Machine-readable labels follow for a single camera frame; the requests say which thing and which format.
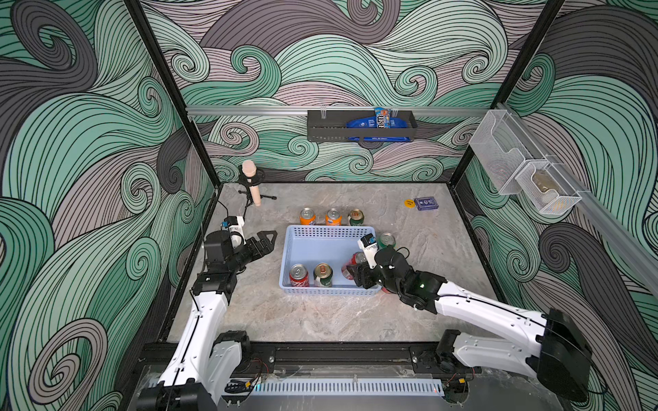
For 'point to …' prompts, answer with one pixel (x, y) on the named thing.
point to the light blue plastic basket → (313, 245)
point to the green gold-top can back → (355, 217)
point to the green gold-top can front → (322, 275)
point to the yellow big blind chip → (409, 203)
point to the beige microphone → (249, 169)
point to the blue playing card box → (426, 203)
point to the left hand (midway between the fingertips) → (266, 234)
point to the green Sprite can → (386, 239)
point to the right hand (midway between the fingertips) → (358, 262)
